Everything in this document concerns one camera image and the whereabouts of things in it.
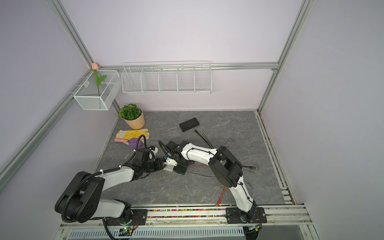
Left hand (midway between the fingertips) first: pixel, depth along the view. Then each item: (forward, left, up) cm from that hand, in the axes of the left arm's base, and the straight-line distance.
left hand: (166, 165), depth 90 cm
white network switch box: (-2, -1, +1) cm, 3 cm away
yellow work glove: (+26, +27, -2) cm, 38 cm away
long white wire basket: (+53, -3, +26) cm, 59 cm away
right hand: (-3, -9, -2) cm, 10 cm away
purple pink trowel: (+18, +24, 0) cm, 30 cm away
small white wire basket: (+31, +42, +31) cm, 60 cm away
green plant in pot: (+34, +24, +10) cm, 42 cm away
